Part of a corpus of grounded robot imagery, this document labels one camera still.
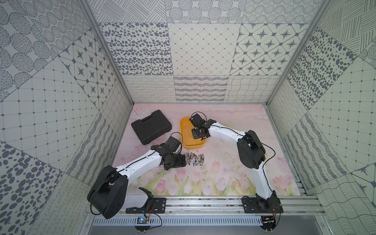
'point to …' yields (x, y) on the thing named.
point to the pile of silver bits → (197, 160)
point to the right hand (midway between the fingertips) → (199, 134)
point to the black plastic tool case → (152, 128)
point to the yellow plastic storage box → (187, 138)
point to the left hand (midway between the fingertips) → (182, 161)
